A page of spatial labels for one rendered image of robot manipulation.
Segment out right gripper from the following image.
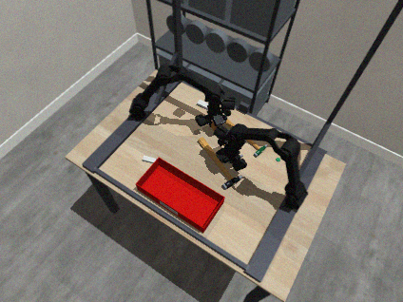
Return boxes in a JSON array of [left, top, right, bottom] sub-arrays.
[[195, 106, 231, 127]]

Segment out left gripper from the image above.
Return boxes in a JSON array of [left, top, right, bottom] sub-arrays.
[[218, 139, 247, 172]]

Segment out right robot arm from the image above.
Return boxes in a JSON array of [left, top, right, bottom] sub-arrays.
[[129, 65, 235, 126]]

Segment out red bin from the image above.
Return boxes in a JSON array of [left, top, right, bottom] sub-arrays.
[[136, 158, 225, 233]]

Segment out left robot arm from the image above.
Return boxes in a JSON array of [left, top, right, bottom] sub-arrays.
[[213, 123, 308, 211]]

